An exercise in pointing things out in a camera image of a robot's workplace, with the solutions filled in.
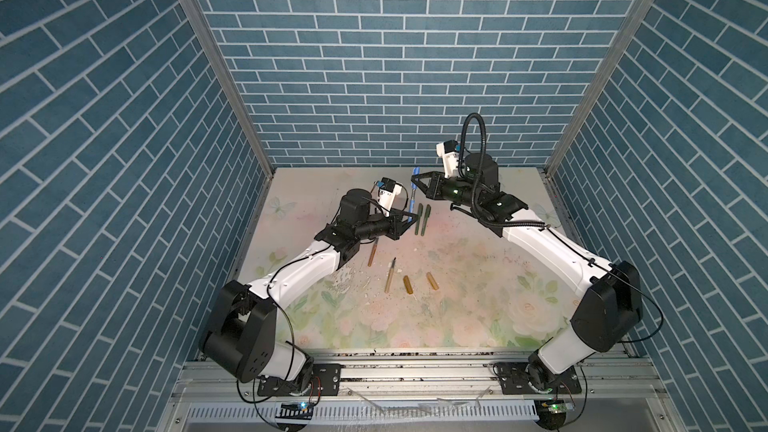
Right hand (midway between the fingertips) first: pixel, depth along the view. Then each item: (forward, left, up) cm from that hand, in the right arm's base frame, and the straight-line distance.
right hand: (409, 176), depth 76 cm
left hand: (-7, -3, -9) cm, 11 cm away
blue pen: (-10, -1, +3) cm, 11 cm away
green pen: (+13, -4, -32) cm, 34 cm away
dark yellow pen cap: (-15, -1, -32) cm, 35 cm away
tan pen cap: (-13, -8, -32) cm, 36 cm away
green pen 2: (+10, -6, -31) cm, 33 cm away
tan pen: (-14, +5, -32) cm, 35 cm away
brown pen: (-6, +11, -32) cm, 34 cm away
